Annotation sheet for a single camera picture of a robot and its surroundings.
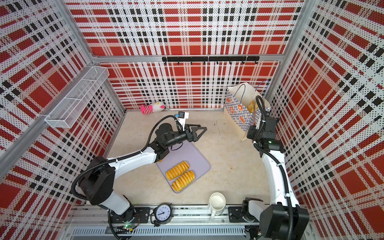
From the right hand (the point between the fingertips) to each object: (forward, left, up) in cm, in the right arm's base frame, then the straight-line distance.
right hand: (255, 129), depth 78 cm
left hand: (-3, +27, +4) cm, 28 cm away
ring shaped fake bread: (+17, -2, 0) cm, 17 cm away
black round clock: (-36, +49, -21) cm, 64 cm away
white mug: (-31, +21, -24) cm, 44 cm away
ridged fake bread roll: (-13, +42, -21) cm, 48 cm away
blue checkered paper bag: (+22, +6, +3) cm, 23 cm away
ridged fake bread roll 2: (-19, +39, -21) cm, 48 cm away
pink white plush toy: (+37, +65, -18) cm, 77 cm away
